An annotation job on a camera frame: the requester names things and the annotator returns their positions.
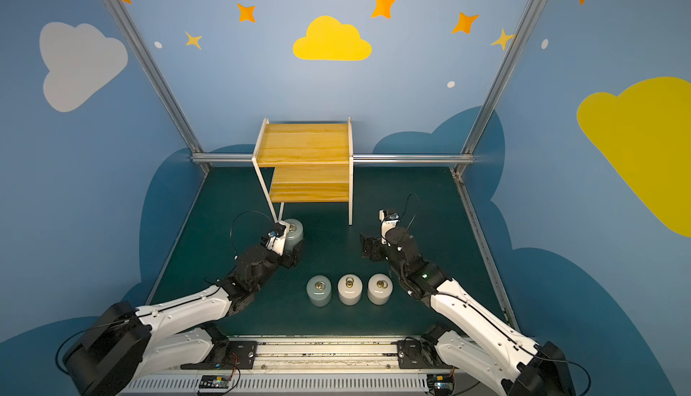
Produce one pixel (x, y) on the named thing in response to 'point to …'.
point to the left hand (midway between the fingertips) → (292, 231)
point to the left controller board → (214, 382)
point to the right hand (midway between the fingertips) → (378, 230)
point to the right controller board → (441, 383)
